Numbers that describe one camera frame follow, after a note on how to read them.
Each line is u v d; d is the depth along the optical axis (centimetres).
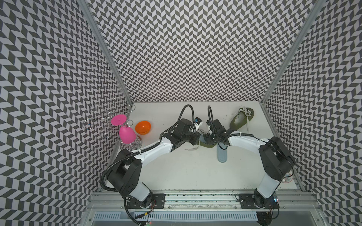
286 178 78
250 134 59
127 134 76
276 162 47
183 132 66
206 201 75
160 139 57
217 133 72
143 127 98
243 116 101
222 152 89
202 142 85
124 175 43
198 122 74
